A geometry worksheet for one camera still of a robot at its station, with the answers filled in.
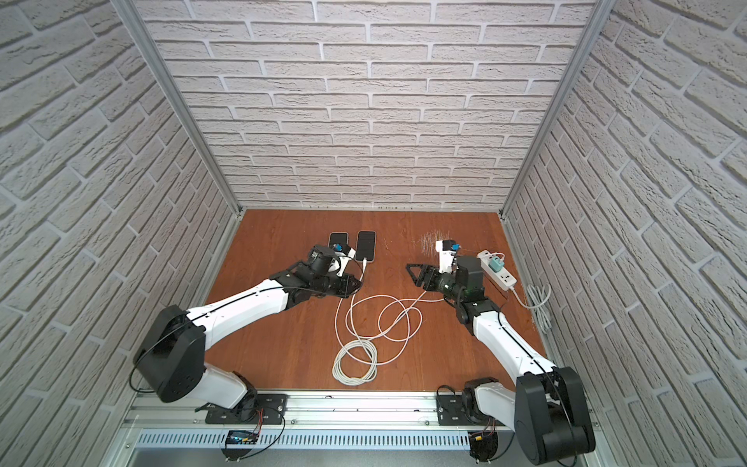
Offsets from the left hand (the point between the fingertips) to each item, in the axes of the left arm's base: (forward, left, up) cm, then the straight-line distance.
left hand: (360, 275), depth 84 cm
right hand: (0, -14, +4) cm, 15 cm away
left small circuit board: (-38, +29, -16) cm, 50 cm away
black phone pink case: (+20, -1, -12) cm, 24 cm away
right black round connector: (-40, -32, -13) cm, 53 cm away
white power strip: (+6, -48, -9) cm, 49 cm away
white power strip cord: (-2, -59, -13) cm, 60 cm away
